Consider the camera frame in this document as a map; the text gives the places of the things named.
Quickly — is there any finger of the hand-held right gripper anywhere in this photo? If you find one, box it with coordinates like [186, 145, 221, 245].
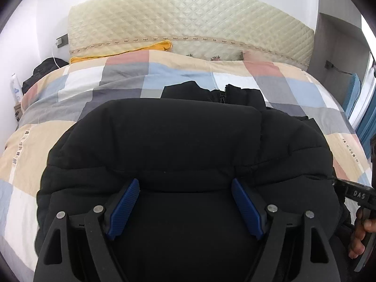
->
[331, 177, 348, 201]

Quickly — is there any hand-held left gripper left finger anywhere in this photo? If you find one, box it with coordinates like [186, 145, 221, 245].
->
[34, 178, 141, 282]

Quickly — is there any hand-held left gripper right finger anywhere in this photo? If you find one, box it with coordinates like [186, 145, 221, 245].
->
[231, 178, 335, 282]

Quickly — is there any black puffer jacket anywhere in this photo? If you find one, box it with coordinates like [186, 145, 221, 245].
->
[35, 81, 357, 282]

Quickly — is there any person's right hand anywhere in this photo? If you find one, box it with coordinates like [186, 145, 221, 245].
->
[348, 209, 376, 259]

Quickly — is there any blue curtain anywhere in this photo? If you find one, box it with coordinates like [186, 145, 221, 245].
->
[355, 104, 376, 161]

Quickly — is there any blue padded board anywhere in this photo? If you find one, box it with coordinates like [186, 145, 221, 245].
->
[342, 72, 362, 118]

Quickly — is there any checkered patchwork quilt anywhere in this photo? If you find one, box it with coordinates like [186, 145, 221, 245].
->
[0, 49, 372, 274]

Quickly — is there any wooden nightstand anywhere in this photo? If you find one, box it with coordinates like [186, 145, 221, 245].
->
[13, 101, 26, 123]

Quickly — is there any pink pillow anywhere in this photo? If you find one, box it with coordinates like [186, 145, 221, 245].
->
[241, 50, 277, 65]

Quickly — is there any black bag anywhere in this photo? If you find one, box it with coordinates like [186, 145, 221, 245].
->
[22, 58, 70, 94]

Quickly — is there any white spray bottle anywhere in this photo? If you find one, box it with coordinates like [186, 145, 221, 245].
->
[10, 73, 24, 104]

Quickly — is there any floral cream pillow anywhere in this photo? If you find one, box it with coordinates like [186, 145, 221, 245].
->
[172, 39, 245, 62]

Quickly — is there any yellow pillow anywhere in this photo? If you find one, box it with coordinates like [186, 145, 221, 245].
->
[70, 40, 172, 64]

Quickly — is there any cream quilted headboard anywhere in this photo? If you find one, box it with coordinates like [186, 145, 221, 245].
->
[67, 0, 316, 71]

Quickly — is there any black power cable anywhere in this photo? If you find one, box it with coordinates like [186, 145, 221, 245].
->
[332, 65, 353, 76]

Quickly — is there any white charging cable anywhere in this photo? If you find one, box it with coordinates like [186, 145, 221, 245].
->
[51, 43, 70, 66]

